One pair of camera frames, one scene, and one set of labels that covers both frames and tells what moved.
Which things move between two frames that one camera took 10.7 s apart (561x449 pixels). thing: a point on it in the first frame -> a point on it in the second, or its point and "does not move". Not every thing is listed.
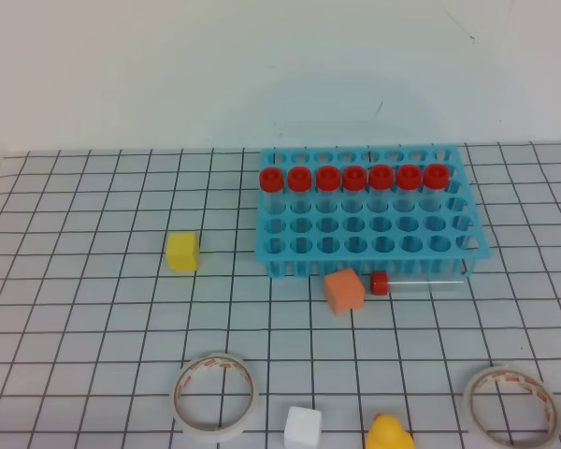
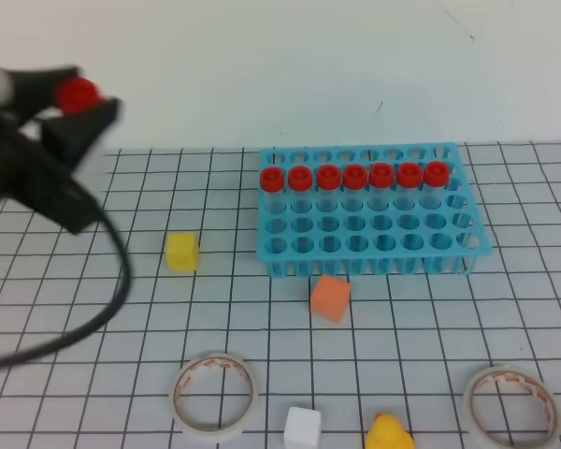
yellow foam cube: [182, 251] does not move
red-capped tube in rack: [381, 180] does not move
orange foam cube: [344, 290] -> [330, 297]
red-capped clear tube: [383, 282] -> [79, 94]
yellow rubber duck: [389, 433] does not move
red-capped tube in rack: [328, 181] does not move
